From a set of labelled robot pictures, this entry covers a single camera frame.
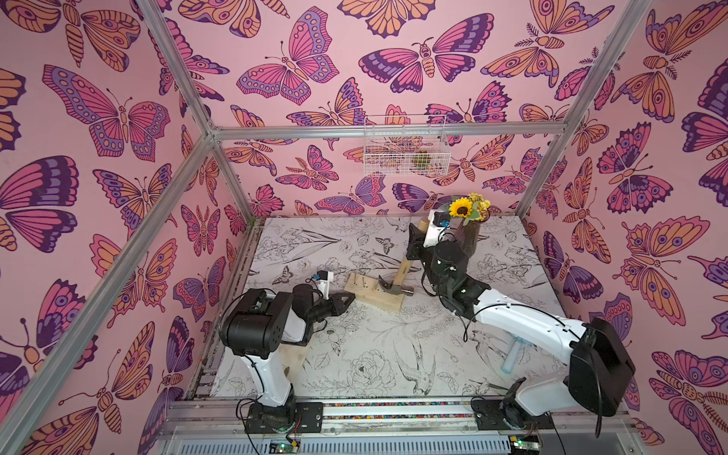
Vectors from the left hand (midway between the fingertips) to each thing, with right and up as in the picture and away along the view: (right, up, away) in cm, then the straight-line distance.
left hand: (356, 296), depth 93 cm
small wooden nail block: (+5, +2, +2) cm, 5 cm away
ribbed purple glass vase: (+39, +20, +7) cm, 44 cm away
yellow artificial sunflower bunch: (+37, +29, -5) cm, 47 cm away
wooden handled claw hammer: (+15, +10, -10) cm, 20 cm away
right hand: (+18, +23, -16) cm, 33 cm away
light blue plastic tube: (+46, -15, -10) cm, 50 cm away
